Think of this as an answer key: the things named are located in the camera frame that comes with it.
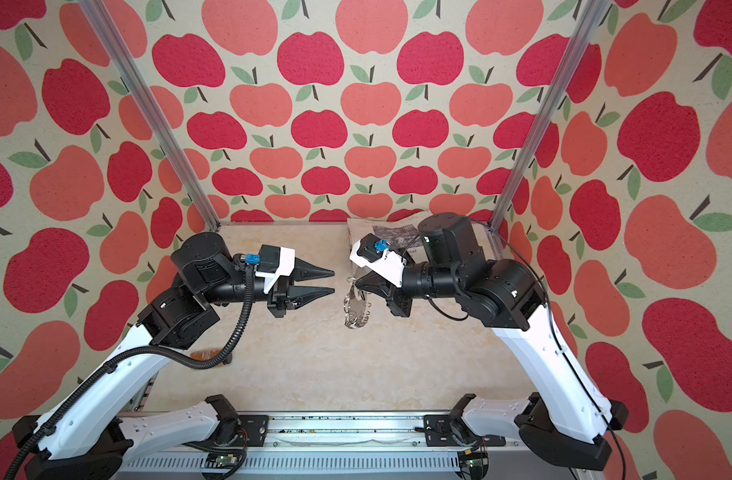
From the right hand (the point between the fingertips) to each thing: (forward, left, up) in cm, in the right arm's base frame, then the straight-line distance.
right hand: (371, 276), depth 54 cm
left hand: (-4, +6, +3) cm, 8 cm away
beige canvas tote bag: (+48, -7, -36) cm, 60 cm away
